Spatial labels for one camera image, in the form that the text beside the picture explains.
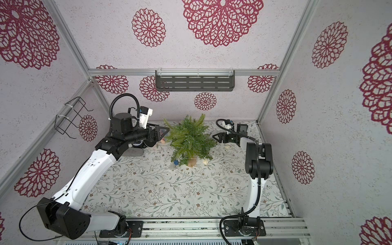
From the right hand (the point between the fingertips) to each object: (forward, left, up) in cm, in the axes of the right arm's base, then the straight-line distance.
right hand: (216, 134), depth 102 cm
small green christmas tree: (-21, +16, +21) cm, 33 cm away
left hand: (-18, +28, +25) cm, 42 cm away
